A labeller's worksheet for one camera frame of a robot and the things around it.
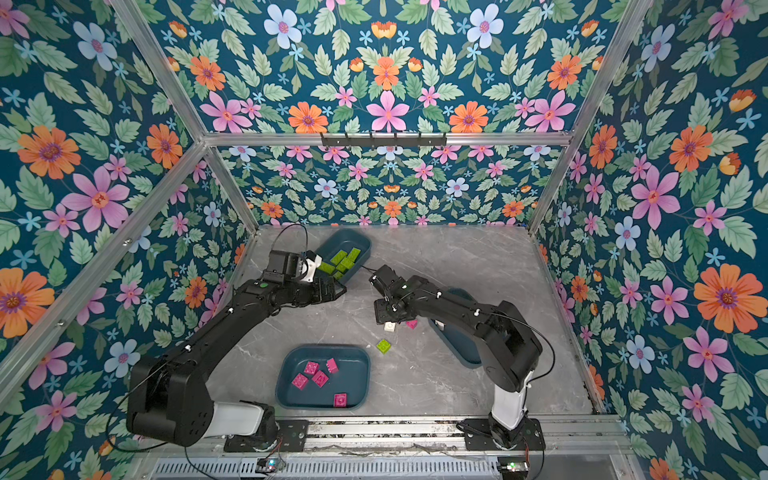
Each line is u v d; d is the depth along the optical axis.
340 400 0.78
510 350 0.47
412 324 0.91
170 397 0.41
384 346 0.88
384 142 0.93
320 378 0.81
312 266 0.78
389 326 0.93
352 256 1.09
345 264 1.05
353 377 0.84
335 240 1.11
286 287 0.66
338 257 1.08
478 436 0.71
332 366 0.82
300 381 0.80
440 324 0.89
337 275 1.04
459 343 0.83
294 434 0.74
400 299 0.63
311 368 0.83
